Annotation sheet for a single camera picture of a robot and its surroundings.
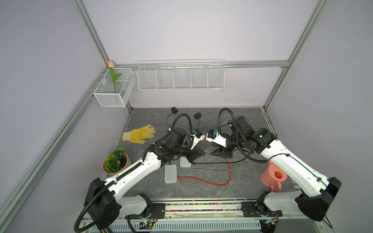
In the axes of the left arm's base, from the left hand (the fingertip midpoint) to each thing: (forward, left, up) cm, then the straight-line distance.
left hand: (203, 154), depth 72 cm
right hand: (+2, -5, +3) cm, 6 cm away
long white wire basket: (+55, +8, +9) cm, 57 cm away
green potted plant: (+1, +46, -5) cm, 46 cm away
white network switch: (-2, +19, -19) cm, 27 cm away
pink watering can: (-10, -36, -9) cm, 38 cm away
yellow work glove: (+27, +44, -19) cm, 55 cm away
